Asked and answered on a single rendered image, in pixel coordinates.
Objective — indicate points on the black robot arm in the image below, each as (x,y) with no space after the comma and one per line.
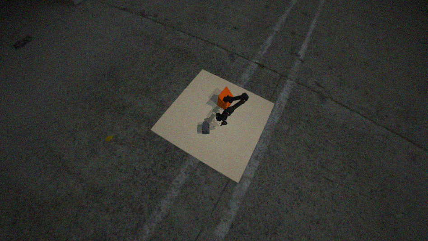
(227,112)

